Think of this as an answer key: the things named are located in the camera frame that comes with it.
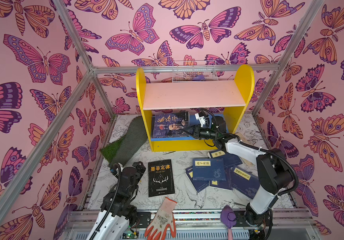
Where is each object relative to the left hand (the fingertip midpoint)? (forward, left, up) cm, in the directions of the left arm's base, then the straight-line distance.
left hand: (141, 165), depth 78 cm
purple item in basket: (+50, -34, +20) cm, 64 cm away
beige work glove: (+27, -65, -15) cm, 72 cm away
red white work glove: (-23, -12, -12) cm, 28 cm away
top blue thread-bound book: (+2, -37, -11) cm, 39 cm away
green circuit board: (-29, +4, -15) cm, 33 cm away
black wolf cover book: (+21, -15, +8) cm, 27 cm away
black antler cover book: (-2, -9, -13) cm, 16 cm away
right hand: (+16, -23, +10) cm, 30 cm away
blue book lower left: (-7, -31, -13) cm, 34 cm away
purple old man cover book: (+21, -14, +8) cm, 26 cm away
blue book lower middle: (-6, -44, -12) cm, 46 cm away
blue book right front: (-5, -57, -12) cm, 58 cm away
